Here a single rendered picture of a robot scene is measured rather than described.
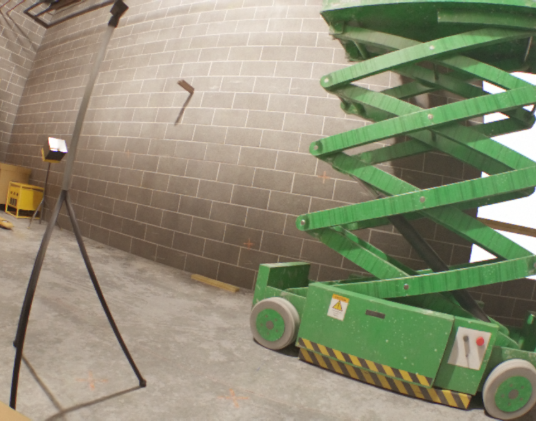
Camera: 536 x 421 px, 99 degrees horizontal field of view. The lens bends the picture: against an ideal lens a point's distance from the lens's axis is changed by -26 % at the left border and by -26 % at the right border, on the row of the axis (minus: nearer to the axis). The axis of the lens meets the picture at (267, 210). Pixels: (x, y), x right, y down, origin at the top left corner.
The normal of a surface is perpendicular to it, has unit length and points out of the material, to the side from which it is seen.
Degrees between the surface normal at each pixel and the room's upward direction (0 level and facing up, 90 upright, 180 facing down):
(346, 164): 90
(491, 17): 90
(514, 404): 90
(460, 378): 90
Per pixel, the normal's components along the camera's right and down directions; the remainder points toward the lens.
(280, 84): -0.29, -0.07
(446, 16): -0.54, -0.11
